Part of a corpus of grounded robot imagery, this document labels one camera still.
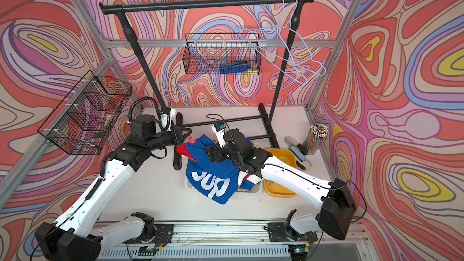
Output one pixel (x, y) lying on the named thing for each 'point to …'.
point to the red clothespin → (191, 139)
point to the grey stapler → (302, 162)
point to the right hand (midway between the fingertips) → (214, 149)
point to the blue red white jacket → (219, 179)
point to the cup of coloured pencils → (317, 135)
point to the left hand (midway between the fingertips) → (192, 131)
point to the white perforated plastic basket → (258, 191)
